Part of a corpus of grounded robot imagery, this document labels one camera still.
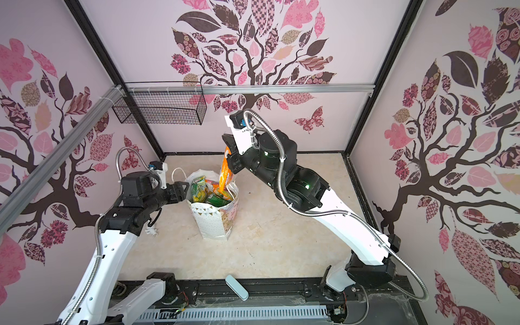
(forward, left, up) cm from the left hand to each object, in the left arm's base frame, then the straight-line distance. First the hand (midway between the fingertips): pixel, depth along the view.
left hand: (181, 189), depth 73 cm
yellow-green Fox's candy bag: (+2, -11, -11) cm, 16 cm away
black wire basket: (+67, +33, -8) cm, 75 cm away
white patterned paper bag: (-9, -12, -10) cm, 18 cm away
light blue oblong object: (-28, -21, -22) cm, 41 cm away
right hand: (-1, -21, +28) cm, 35 cm away
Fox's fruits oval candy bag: (+6, -10, -6) cm, 13 cm away
